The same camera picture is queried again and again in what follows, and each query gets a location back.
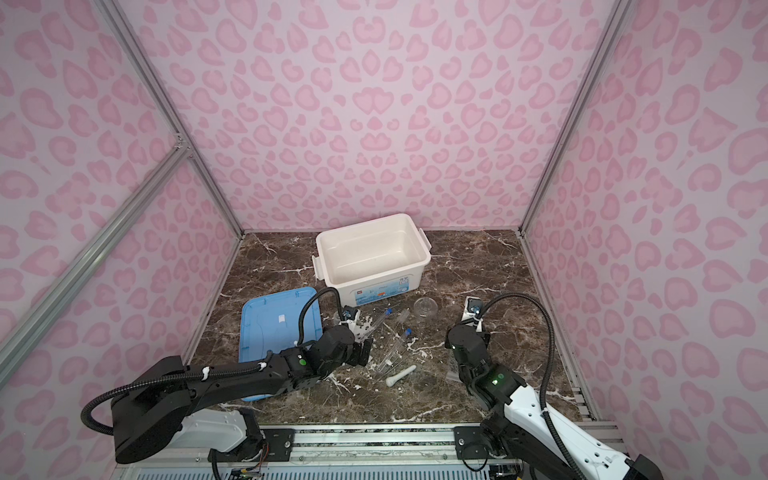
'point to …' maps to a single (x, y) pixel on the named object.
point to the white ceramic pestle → (393, 379)
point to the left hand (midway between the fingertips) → (362, 332)
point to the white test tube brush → (403, 317)
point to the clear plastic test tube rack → (453, 376)
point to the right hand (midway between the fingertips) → (460, 314)
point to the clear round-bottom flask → (426, 307)
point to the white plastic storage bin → (373, 260)
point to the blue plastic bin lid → (271, 323)
